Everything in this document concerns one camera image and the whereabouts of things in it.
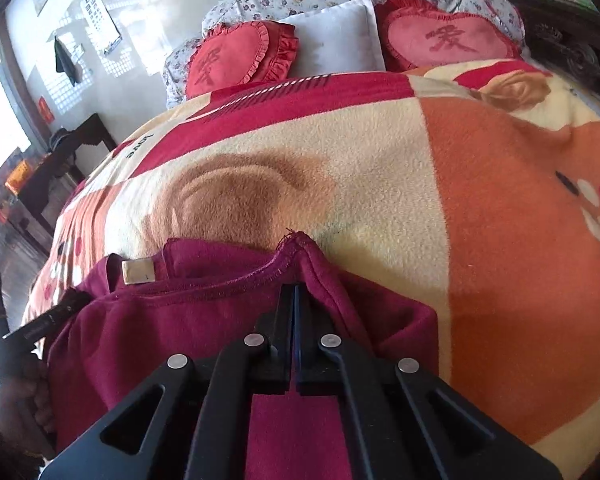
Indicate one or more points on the pink heart pillow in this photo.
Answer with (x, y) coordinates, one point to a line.
(445, 40)

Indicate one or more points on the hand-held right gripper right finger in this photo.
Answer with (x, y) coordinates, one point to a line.
(307, 345)

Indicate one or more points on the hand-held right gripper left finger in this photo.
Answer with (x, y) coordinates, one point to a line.
(285, 340)

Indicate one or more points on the dark carved wooden headboard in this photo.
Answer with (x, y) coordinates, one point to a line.
(580, 50)

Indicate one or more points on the dark wooden desk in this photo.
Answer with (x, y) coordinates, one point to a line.
(85, 140)

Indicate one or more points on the orange box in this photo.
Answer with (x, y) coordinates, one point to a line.
(19, 175)

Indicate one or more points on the ruffled red heart pillow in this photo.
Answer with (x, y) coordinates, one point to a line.
(225, 55)

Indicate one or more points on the person's left hand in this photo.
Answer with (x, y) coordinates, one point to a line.
(20, 395)

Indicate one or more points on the dark hat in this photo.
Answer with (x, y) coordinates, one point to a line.
(61, 140)

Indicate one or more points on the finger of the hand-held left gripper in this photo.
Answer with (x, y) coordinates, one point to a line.
(62, 312)

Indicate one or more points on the white pillow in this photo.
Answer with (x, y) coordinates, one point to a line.
(335, 40)

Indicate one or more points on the maroon sweater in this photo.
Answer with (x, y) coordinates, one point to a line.
(180, 320)

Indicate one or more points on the black hanging cloth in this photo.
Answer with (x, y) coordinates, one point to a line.
(65, 60)

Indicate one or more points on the red wall sticker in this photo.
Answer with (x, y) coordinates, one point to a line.
(45, 108)

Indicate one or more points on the printed fleece blanket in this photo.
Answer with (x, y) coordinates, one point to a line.
(405, 185)

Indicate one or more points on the wall calendar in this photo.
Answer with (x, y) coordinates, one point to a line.
(100, 20)

